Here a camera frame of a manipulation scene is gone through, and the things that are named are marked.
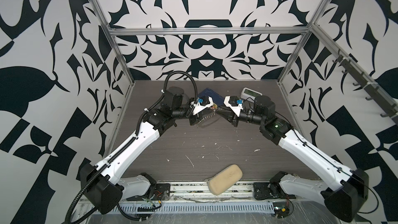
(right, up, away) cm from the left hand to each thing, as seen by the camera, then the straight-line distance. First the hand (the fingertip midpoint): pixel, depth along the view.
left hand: (211, 105), depth 68 cm
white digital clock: (+30, +5, +41) cm, 51 cm away
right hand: (+4, -1, -1) cm, 4 cm away
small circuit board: (+32, -47, +4) cm, 58 cm away
